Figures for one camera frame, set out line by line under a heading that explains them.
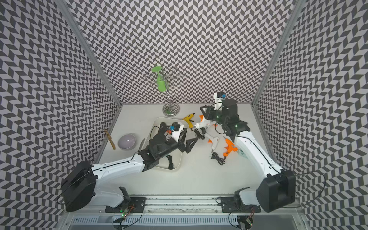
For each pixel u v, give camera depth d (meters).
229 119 0.57
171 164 0.85
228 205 0.73
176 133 0.63
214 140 0.96
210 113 0.66
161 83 0.99
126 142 0.92
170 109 1.16
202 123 0.73
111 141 0.98
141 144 0.95
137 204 0.71
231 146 0.92
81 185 0.41
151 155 0.62
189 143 0.64
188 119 1.07
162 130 0.99
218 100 0.68
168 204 0.74
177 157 0.88
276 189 0.39
